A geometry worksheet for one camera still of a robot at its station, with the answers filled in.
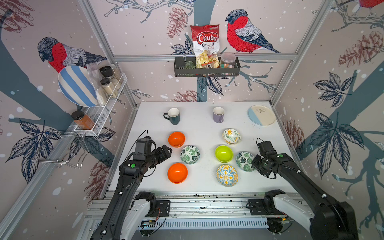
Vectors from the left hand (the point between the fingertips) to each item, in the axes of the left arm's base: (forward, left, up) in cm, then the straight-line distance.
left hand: (169, 149), depth 77 cm
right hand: (-2, -47, -13) cm, 49 cm away
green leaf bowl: (+4, -10, -16) cm, 20 cm away
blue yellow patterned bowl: (-8, -32, -16) cm, 37 cm away
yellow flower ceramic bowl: (+18, -39, -16) cm, 46 cm away
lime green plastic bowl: (+4, -31, -15) cm, 35 cm away
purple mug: (+34, -30, -10) cm, 47 cm away
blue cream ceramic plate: (+38, -65, -17) cm, 77 cm away
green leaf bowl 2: (0, -43, -15) cm, 46 cm away
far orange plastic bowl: (+15, -1, -15) cm, 21 cm away
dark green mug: (+28, +1, -8) cm, 29 cm away
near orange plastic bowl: (-8, -4, -14) cm, 17 cm away
